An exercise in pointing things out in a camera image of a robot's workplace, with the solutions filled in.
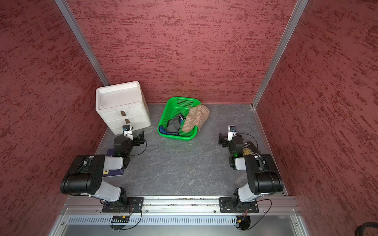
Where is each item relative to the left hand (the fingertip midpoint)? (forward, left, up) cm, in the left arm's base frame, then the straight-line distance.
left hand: (136, 133), depth 93 cm
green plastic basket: (+29, -22, -4) cm, 36 cm away
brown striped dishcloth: (+14, -40, +2) cm, 43 cm away
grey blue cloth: (+7, -24, 0) cm, 25 cm away
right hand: (+1, -59, -1) cm, 59 cm away
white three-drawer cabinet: (+10, +7, +16) cm, 20 cm away
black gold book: (-8, -75, -6) cm, 75 cm away
